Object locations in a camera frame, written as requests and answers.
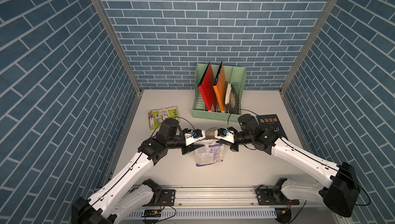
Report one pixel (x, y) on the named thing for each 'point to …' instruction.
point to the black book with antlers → (271, 122)
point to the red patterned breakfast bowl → (210, 134)
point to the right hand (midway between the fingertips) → (219, 139)
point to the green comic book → (156, 116)
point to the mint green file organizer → (234, 75)
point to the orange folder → (219, 87)
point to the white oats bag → (212, 152)
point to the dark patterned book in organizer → (231, 100)
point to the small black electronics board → (152, 213)
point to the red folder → (208, 87)
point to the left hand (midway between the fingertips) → (204, 140)
